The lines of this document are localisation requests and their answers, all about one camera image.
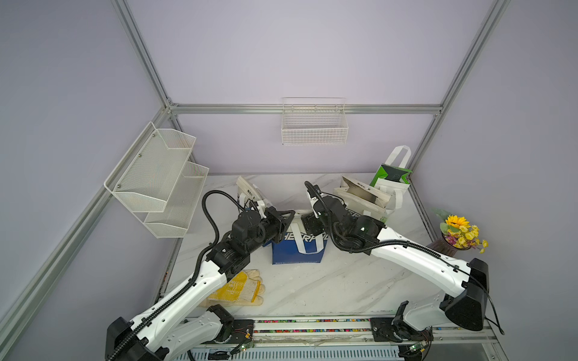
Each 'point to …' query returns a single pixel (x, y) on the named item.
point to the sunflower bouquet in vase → (457, 235)
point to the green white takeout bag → (392, 178)
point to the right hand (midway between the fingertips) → (317, 213)
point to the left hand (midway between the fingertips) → (295, 212)
